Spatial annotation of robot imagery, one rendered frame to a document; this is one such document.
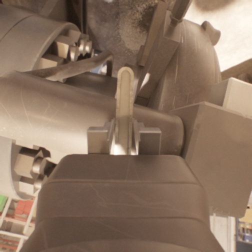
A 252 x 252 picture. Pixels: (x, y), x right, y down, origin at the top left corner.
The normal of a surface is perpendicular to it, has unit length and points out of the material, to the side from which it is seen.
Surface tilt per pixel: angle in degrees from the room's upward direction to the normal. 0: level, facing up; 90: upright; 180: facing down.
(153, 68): 5
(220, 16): 0
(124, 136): 49
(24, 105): 72
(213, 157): 67
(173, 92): 82
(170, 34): 94
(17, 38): 95
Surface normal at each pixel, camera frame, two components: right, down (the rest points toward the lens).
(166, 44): -0.19, 0.86
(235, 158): 0.10, 0.00
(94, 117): 0.15, -0.22
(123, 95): 0.01, 0.30
